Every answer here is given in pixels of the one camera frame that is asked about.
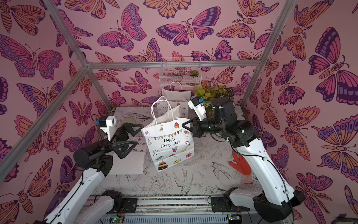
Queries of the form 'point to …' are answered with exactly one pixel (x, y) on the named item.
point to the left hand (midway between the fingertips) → (141, 138)
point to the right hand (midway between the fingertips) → (185, 123)
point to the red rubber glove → (243, 167)
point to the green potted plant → (208, 95)
